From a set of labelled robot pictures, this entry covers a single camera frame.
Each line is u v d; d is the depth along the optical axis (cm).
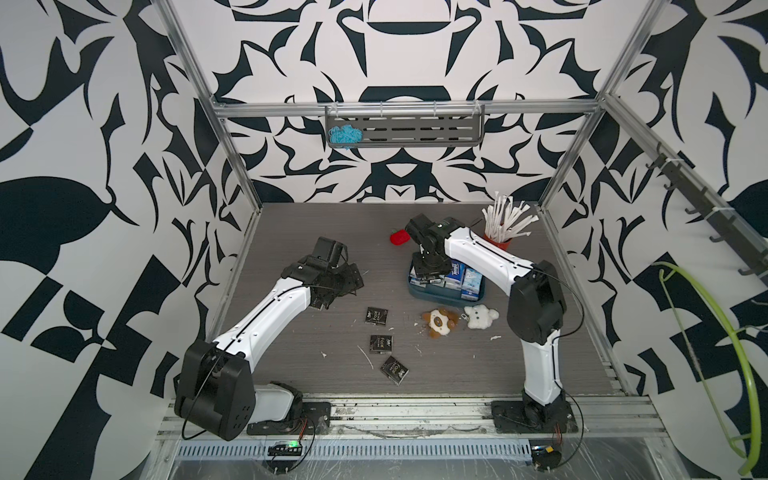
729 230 55
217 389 41
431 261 78
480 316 87
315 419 74
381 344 85
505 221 94
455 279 94
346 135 92
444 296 93
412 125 94
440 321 87
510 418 74
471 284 91
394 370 80
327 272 67
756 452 50
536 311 52
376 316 89
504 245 101
